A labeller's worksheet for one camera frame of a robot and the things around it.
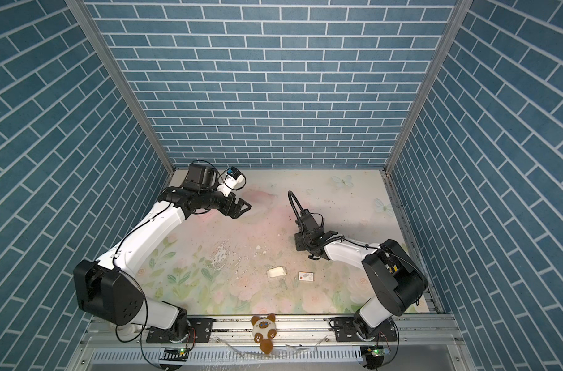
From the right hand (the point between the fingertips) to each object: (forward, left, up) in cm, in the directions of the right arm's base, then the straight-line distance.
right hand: (299, 235), depth 93 cm
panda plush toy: (-34, +8, 0) cm, 35 cm away
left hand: (+2, +20, +19) cm, 28 cm away
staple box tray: (-14, +7, -4) cm, 17 cm away
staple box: (-15, -4, -2) cm, 16 cm away
